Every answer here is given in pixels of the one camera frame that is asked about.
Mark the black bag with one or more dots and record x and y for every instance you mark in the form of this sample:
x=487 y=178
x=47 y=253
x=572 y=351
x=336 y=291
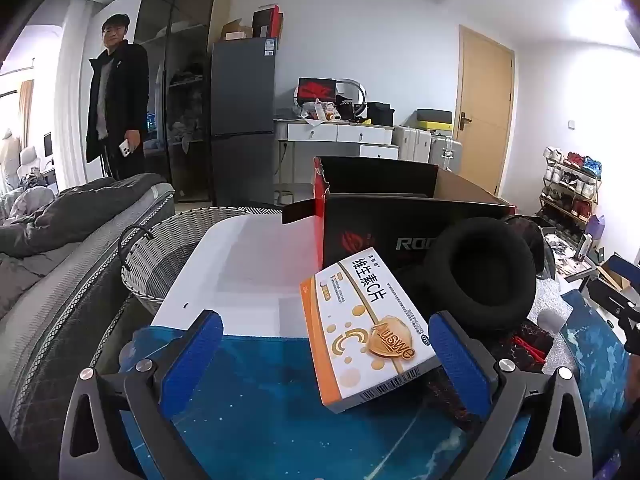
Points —
x=380 y=114

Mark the large silver suitcase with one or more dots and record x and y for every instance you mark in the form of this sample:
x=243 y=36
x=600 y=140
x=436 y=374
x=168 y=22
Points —
x=446 y=154

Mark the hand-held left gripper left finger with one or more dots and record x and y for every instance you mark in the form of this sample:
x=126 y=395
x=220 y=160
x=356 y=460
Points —
x=192 y=362

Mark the white phone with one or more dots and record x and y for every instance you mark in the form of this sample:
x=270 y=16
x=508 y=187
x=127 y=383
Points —
x=126 y=148

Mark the shoe rack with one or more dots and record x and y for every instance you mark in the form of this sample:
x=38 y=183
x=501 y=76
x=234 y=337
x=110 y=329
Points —
x=570 y=190

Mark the round-top mirror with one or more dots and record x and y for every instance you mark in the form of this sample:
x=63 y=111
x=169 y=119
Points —
x=352 y=90

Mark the grey blanket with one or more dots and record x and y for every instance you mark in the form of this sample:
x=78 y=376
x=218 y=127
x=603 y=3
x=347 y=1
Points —
x=60 y=215

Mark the purple container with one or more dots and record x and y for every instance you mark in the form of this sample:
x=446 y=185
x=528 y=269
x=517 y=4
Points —
x=597 y=227

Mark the open brown cardboard box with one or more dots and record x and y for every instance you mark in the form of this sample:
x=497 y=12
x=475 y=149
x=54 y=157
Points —
x=235 y=32

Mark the grey fridge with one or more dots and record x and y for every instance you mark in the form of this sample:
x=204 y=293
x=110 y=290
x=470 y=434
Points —
x=242 y=110

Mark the wooden door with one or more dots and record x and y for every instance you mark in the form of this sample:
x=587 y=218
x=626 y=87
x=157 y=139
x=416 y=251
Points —
x=485 y=110

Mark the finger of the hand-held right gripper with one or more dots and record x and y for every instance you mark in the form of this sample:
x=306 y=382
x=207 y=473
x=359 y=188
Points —
x=632 y=332

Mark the flat red and black box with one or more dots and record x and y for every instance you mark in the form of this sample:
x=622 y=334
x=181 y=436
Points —
x=315 y=90

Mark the white dresser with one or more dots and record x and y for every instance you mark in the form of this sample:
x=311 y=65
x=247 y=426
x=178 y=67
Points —
x=325 y=132

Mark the blue sky-print desk mat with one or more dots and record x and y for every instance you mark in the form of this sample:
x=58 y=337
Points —
x=280 y=385

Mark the tall black and red box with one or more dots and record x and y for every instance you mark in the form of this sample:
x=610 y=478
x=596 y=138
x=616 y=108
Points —
x=265 y=22

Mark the yellow and black case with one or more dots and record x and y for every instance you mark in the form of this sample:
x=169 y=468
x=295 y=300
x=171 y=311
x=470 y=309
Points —
x=434 y=121

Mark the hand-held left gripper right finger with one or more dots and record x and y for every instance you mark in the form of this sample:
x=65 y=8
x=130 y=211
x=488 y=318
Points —
x=460 y=362

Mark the black over-ear headphones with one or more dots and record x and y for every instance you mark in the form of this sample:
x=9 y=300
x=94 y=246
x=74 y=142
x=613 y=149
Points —
x=500 y=310

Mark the black and red cardboard box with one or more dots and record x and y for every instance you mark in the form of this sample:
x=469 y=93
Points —
x=360 y=225

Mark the small silver suitcase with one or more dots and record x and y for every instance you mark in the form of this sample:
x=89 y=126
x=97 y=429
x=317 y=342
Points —
x=411 y=144

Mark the white bubble wrap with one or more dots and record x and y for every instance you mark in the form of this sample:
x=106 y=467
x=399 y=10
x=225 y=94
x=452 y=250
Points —
x=560 y=357

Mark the grey wicker basket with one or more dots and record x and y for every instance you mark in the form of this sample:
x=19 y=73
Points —
x=165 y=250

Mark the orange and white medicine box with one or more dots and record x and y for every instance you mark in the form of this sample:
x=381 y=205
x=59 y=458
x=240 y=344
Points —
x=360 y=320

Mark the dark glass wardrobe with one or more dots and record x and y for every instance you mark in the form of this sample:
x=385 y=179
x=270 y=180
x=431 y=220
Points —
x=180 y=60

